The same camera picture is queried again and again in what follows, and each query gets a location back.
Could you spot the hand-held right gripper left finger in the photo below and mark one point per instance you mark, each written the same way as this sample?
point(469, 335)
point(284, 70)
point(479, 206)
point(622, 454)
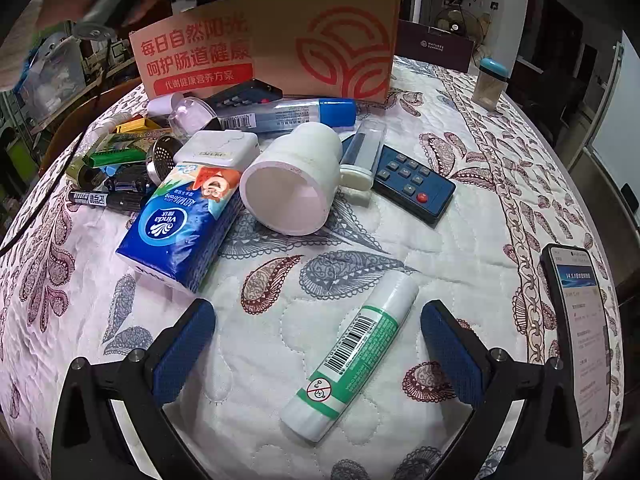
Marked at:
point(185, 350)

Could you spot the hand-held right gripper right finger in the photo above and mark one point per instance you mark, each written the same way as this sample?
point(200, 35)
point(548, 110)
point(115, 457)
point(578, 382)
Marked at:
point(450, 355)

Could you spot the green white glue stick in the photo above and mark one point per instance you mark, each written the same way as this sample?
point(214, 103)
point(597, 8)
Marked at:
point(350, 355)

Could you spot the blue tissue pack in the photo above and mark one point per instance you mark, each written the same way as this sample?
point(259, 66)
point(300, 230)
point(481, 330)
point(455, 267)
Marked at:
point(177, 230)

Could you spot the printed cardboard box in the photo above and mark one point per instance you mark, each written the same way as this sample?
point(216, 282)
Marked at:
point(280, 45)

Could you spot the small black blue device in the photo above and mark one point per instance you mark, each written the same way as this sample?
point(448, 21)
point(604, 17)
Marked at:
point(127, 179)

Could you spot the person's left forearm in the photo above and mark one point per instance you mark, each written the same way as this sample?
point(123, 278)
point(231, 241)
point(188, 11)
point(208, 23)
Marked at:
point(20, 50)

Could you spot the white paper roll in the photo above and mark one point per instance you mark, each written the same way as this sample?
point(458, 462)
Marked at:
point(159, 106)

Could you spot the wooden chair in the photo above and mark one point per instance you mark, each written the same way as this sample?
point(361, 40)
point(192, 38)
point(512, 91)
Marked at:
point(75, 120)

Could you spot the yellow small box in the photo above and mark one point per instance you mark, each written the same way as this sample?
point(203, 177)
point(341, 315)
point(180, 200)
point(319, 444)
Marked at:
point(137, 124)

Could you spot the black smartphone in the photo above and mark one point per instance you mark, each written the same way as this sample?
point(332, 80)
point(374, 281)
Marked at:
point(582, 340)

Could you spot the green yellow printed packet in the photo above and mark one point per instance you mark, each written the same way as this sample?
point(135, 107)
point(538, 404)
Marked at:
point(135, 139)

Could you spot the clear plastic cup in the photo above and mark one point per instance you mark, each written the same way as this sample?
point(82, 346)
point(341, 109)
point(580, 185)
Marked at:
point(192, 116)

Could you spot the black remote control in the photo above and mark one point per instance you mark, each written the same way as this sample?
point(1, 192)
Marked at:
point(245, 94)

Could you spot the round metal strainer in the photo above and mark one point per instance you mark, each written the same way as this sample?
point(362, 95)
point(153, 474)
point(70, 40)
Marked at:
point(162, 157)

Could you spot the black marker pen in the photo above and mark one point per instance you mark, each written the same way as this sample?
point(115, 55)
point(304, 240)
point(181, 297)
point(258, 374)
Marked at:
point(102, 200)

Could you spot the olive battery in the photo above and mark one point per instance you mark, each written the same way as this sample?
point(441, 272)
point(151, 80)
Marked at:
point(80, 171)

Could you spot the dark blue remote control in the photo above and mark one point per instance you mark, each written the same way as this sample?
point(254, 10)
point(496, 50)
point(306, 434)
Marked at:
point(412, 182)

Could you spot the white power adapter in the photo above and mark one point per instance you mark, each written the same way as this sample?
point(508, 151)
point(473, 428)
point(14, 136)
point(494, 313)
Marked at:
point(217, 149)

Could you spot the white pipe coupling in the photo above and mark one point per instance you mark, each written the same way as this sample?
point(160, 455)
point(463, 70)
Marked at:
point(295, 175)

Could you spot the blue-capped glue tube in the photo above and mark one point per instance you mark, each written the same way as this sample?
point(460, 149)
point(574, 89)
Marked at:
point(295, 115)

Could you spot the clear tube with white base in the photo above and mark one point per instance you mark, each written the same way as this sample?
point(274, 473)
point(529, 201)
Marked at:
point(362, 152)

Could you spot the jar with blue lid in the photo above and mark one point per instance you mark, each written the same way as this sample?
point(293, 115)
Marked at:
point(490, 85)

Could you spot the dark purple box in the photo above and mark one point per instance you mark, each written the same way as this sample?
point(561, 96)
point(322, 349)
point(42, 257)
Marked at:
point(435, 45)

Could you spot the standing fan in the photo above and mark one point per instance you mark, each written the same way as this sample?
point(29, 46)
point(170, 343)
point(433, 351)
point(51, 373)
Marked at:
point(457, 22)

